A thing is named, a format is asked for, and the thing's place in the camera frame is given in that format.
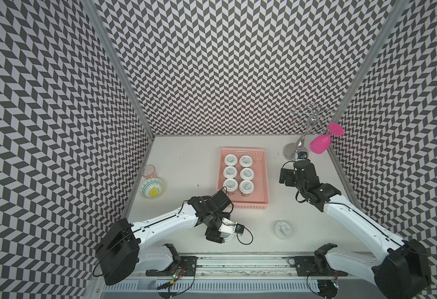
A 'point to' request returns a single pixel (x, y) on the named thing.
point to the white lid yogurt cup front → (227, 237)
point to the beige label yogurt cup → (230, 159)
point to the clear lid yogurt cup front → (283, 230)
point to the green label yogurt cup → (230, 172)
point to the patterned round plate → (151, 188)
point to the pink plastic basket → (259, 198)
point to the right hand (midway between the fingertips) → (292, 174)
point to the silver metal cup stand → (314, 118)
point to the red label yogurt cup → (246, 161)
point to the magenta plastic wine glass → (321, 144)
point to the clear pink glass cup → (148, 171)
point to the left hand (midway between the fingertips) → (222, 229)
